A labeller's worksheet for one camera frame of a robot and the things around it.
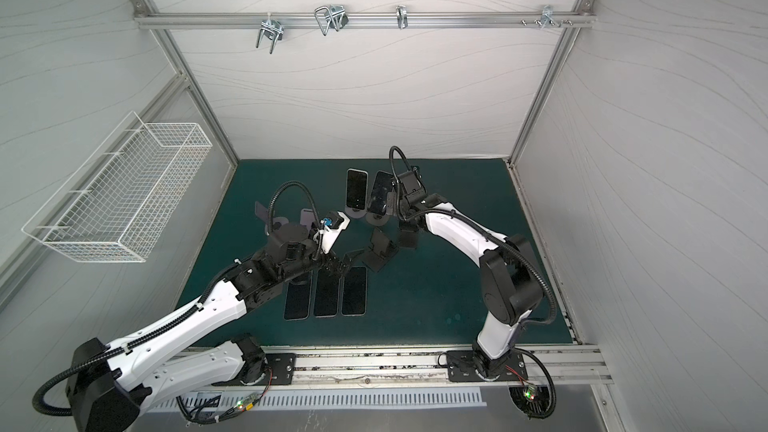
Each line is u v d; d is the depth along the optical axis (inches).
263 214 37.7
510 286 18.3
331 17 30.1
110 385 15.1
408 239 40.7
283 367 28.9
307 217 36.6
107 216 25.9
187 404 27.6
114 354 15.9
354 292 35.1
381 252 34.9
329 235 24.3
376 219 40.9
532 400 28.4
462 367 28.8
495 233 20.2
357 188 38.2
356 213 41.8
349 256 25.8
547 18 30.2
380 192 38.5
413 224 25.1
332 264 25.6
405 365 29.5
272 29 31.0
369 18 30.8
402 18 30.8
